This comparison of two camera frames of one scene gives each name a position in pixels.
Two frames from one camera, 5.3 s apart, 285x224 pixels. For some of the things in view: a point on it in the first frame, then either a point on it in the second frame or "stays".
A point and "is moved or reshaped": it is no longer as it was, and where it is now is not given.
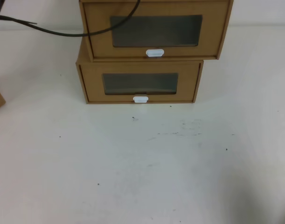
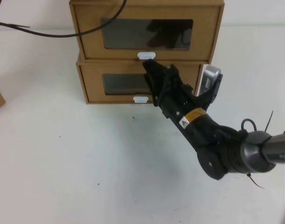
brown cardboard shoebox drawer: [157, 30] is moved or reshaped
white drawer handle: [140, 99] stays
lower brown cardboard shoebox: [137, 82] stays
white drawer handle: [155, 52] → [146, 55]
